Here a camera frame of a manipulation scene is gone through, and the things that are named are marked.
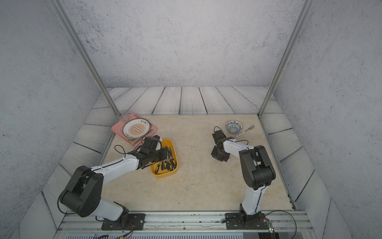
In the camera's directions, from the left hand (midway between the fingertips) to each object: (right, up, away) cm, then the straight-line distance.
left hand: (171, 154), depth 90 cm
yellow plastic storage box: (-11, -8, +2) cm, 14 cm away
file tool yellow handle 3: (+1, -5, +2) cm, 6 cm away
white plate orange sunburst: (-29, +15, +22) cm, 39 cm away
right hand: (+28, -3, +7) cm, 29 cm away
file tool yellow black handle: (-4, -7, +2) cm, 8 cm away
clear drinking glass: (-40, +25, +27) cm, 54 cm away
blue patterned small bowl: (+43, +16, +22) cm, 51 cm away
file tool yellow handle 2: (-6, -8, +2) cm, 10 cm away
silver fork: (+55, +15, +22) cm, 61 cm away
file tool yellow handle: (-9, -9, +1) cm, 13 cm away
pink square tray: (-43, +15, +22) cm, 50 cm away
